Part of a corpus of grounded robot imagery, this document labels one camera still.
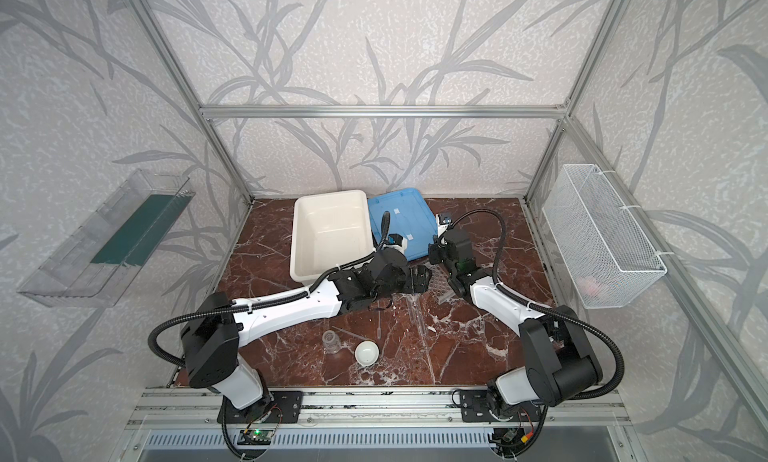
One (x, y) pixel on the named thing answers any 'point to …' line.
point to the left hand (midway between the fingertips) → (425, 267)
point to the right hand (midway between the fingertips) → (439, 227)
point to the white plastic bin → (329, 229)
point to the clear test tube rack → (440, 286)
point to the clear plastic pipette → (350, 334)
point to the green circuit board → (254, 437)
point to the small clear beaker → (331, 342)
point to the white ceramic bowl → (367, 353)
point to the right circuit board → (513, 435)
